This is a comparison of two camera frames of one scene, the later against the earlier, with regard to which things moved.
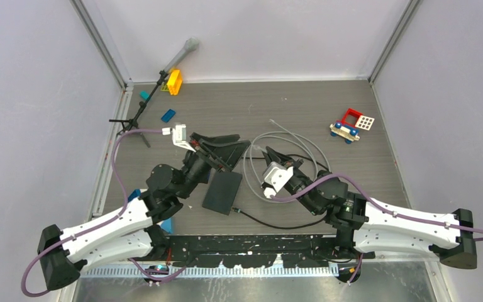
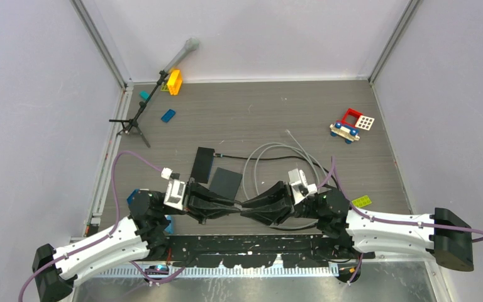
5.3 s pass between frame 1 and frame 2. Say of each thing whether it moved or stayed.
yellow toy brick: stayed
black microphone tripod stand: stayed
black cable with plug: moved
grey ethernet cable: moved
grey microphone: stayed
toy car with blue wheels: stayed
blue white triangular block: stayed
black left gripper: moved
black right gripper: moved
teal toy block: stayed
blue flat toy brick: stayed
